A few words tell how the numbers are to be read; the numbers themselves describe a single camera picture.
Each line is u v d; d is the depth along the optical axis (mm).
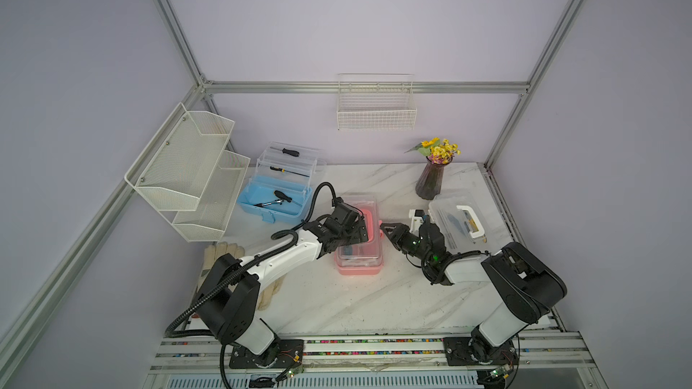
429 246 692
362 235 783
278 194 1080
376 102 951
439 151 922
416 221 841
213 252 928
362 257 816
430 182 1025
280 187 1049
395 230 832
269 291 839
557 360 736
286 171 1086
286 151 1110
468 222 877
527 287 471
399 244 804
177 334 382
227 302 429
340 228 662
